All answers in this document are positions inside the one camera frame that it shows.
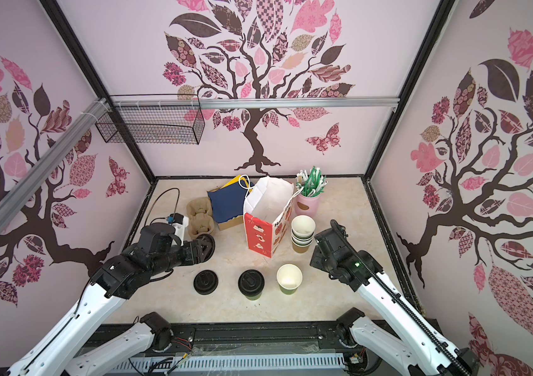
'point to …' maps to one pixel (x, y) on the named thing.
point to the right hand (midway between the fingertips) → (318, 254)
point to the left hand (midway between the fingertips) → (202, 251)
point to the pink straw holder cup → (306, 205)
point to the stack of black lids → (205, 282)
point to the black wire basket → (153, 118)
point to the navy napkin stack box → (227, 203)
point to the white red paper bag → (266, 211)
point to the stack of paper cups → (302, 229)
